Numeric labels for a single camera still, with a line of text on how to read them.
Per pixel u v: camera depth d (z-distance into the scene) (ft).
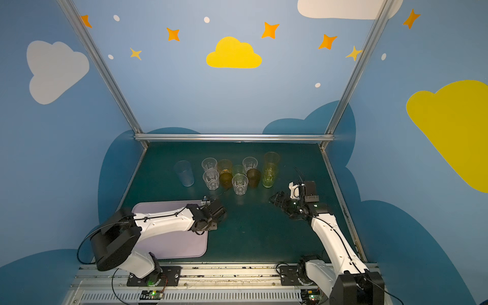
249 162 3.52
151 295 2.31
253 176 3.40
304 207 2.00
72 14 2.29
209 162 3.51
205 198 2.66
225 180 3.35
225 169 3.44
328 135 3.81
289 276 2.46
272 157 3.23
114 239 1.43
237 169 3.34
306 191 2.09
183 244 2.65
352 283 1.28
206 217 2.21
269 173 3.21
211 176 3.28
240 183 3.31
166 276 2.44
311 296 2.34
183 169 3.28
